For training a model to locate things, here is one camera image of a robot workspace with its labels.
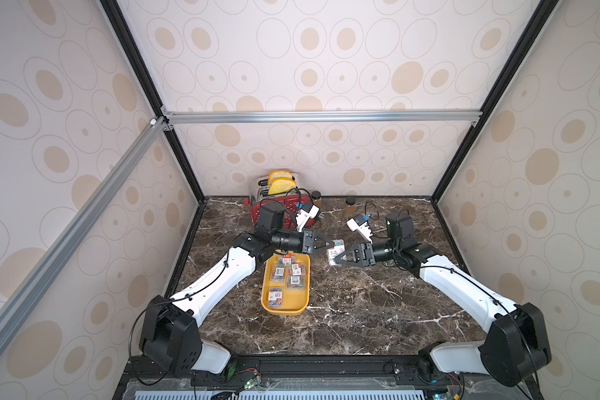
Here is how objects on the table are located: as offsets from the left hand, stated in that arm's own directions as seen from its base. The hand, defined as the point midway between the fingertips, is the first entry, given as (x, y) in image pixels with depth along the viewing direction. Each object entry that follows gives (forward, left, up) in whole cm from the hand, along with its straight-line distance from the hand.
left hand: (335, 248), depth 68 cm
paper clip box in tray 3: (+6, +18, -27) cm, 33 cm away
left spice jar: (+40, +4, -21) cm, 45 cm away
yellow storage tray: (+1, +15, -28) cm, 32 cm away
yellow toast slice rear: (+41, +19, -8) cm, 46 cm away
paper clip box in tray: (-3, +18, -27) cm, 32 cm away
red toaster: (+31, +14, -14) cm, 37 cm away
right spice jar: (+37, -11, -19) cm, 43 cm away
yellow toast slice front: (+34, +18, -9) cm, 40 cm away
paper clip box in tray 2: (+8, +12, -27) cm, 31 cm away
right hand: (-4, -1, -5) cm, 6 cm away
